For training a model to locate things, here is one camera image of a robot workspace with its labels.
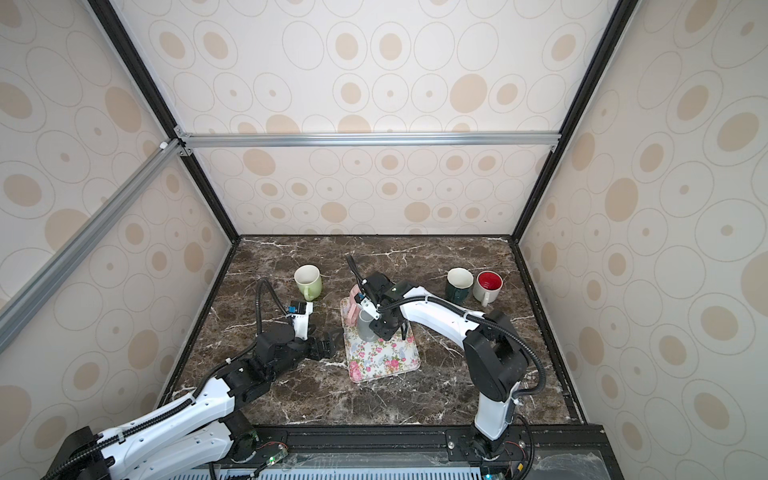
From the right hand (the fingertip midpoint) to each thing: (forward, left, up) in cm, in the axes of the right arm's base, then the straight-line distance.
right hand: (386, 325), depth 88 cm
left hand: (-5, +12, +9) cm, 16 cm away
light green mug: (+14, +24, +3) cm, 28 cm away
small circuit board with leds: (-32, +25, -4) cm, 41 cm away
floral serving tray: (-8, +5, -6) cm, 11 cm away
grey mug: (-1, +7, +1) cm, 7 cm away
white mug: (+14, -33, -1) cm, 36 cm away
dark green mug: (+13, -23, +2) cm, 27 cm away
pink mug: (+6, +10, +2) cm, 11 cm away
